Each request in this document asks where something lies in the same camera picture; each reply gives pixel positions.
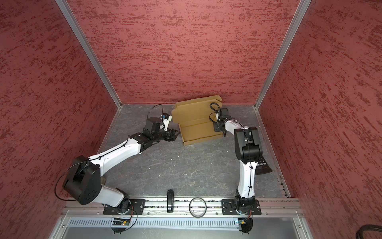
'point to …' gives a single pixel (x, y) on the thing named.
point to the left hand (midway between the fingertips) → (174, 133)
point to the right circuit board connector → (246, 224)
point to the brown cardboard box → (196, 118)
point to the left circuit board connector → (118, 221)
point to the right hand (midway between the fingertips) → (218, 128)
